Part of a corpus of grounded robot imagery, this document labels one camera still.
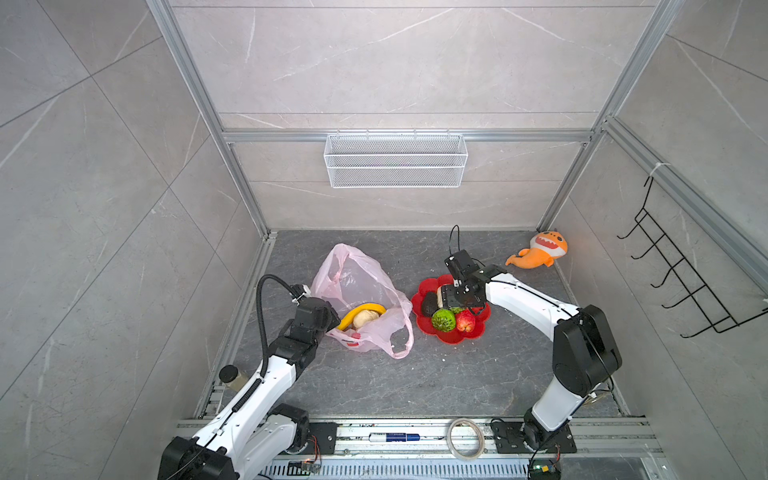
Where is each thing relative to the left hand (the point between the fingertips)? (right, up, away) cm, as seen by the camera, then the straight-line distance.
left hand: (334, 303), depth 84 cm
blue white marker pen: (+13, -32, -11) cm, 36 cm away
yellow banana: (+10, -3, +12) cm, 16 cm away
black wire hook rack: (+82, +1, -26) cm, 86 cm away
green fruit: (+32, -6, +4) cm, 33 cm away
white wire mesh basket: (+18, +46, +17) cm, 52 cm away
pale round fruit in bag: (+8, -5, +5) cm, 11 cm away
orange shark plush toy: (+72, +16, +21) cm, 76 cm away
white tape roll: (+31, -32, -12) cm, 46 cm away
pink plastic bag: (+2, +5, +17) cm, 18 cm away
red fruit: (+39, -6, +4) cm, 40 cm away
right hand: (+38, 0, +7) cm, 38 cm away
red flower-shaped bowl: (+27, -8, +8) cm, 29 cm away
